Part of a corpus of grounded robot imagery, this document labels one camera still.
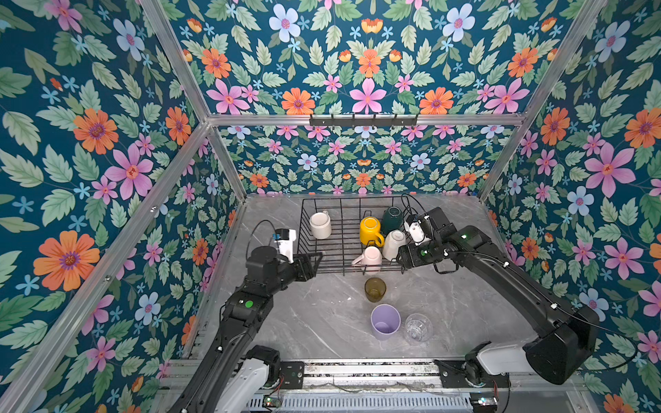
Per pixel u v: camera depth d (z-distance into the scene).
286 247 0.65
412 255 0.68
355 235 1.04
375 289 0.88
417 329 0.82
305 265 0.65
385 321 0.81
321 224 0.98
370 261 0.86
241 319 0.49
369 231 0.93
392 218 0.96
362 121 0.91
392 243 0.89
